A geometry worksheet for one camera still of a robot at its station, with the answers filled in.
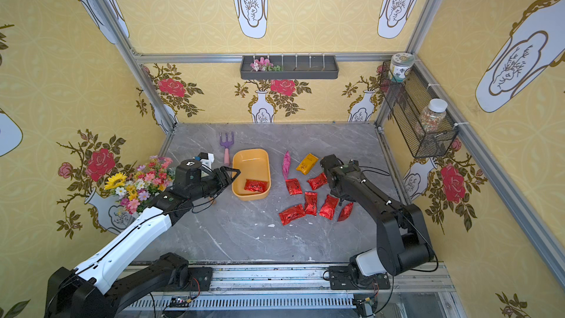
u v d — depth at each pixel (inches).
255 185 36.4
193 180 23.9
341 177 23.8
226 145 44.6
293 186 37.3
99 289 15.7
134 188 30.6
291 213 33.8
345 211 33.7
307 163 40.0
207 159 28.9
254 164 40.9
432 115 25.8
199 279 28.9
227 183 27.4
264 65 34.6
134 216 31.4
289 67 36.2
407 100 38.6
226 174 27.7
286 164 38.7
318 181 37.6
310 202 35.4
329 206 34.8
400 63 33.5
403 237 16.8
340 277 28.8
